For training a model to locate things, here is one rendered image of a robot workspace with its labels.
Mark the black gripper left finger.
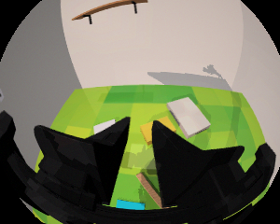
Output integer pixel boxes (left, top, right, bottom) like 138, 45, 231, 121
33, 116, 130, 205

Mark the white flat rectangular slab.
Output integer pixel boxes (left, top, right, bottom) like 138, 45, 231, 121
94, 119, 117, 134

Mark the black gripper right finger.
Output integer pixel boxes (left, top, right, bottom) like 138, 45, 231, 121
152, 119, 245, 208

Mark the yellow flat block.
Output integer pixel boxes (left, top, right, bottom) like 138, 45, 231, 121
140, 116, 176, 146

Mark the brown flat bar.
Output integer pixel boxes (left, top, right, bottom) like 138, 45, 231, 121
137, 173, 166, 209

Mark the large white flat block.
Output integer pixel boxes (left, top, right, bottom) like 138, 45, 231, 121
166, 97, 211, 138

